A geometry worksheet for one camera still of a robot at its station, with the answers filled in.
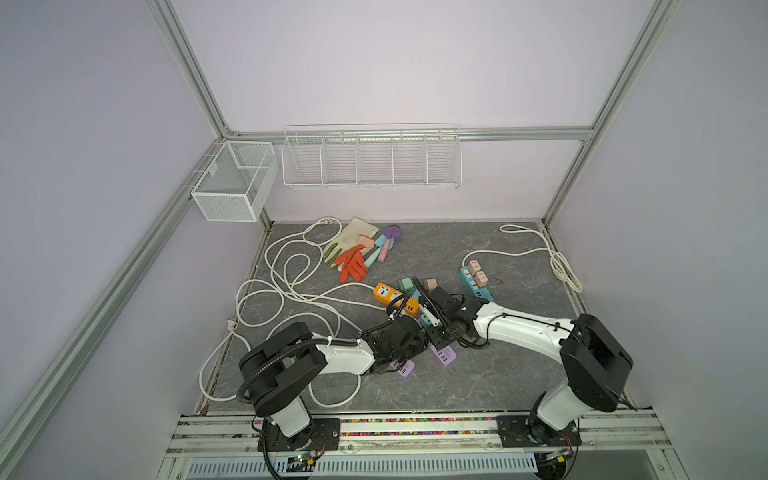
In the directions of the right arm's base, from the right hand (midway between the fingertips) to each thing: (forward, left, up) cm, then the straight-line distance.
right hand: (436, 336), depth 87 cm
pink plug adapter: (+19, 0, -1) cm, 19 cm away
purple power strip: (-9, +9, -1) cm, 12 cm away
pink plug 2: (+18, -16, +3) cm, 24 cm away
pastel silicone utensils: (+38, +16, -1) cm, 41 cm away
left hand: (-2, +2, 0) cm, 3 cm away
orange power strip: (+15, +15, 0) cm, 21 cm away
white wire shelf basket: (+56, +3, +24) cm, 61 cm away
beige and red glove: (+35, +31, -2) cm, 47 cm away
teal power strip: (+15, -16, 0) cm, 22 cm away
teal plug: (-3, +4, +16) cm, 17 cm away
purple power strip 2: (-5, -3, -1) cm, 6 cm away
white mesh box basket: (+44, +65, +22) cm, 82 cm away
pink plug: (+23, -14, +3) cm, 27 cm away
